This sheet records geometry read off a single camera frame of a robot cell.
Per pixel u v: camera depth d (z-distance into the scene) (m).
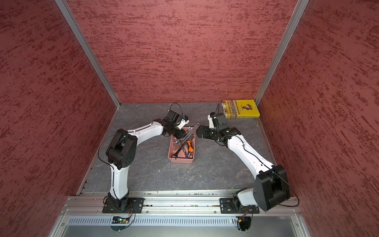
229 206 0.74
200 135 0.75
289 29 0.79
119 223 0.72
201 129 0.74
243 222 0.71
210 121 0.77
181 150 0.92
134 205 0.74
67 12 0.73
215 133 0.70
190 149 0.88
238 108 1.14
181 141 0.96
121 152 0.53
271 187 0.41
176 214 0.74
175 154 0.85
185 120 0.88
